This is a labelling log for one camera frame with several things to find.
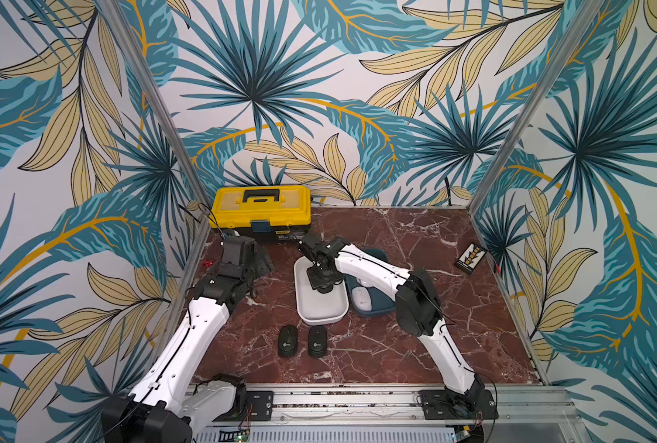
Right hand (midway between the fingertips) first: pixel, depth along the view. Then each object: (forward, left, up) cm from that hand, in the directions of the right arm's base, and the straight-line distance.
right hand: (321, 279), depth 93 cm
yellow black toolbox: (+20, +17, +12) cm, 29 cm away
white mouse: (-7, -13, -2) cm, 15 cm away
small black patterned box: (+10, -56, -4) cm, 57 cm away
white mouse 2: (-15, -10, +26) cm, 31 cm away
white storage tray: (-9, +2, -2) cm, 10 cm away
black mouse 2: (-20, +1, -3) cm, 20 cm away
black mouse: (-19, +10, -4) cm, 22 cm away
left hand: (-3, +18, +16) cm, 24 cm away
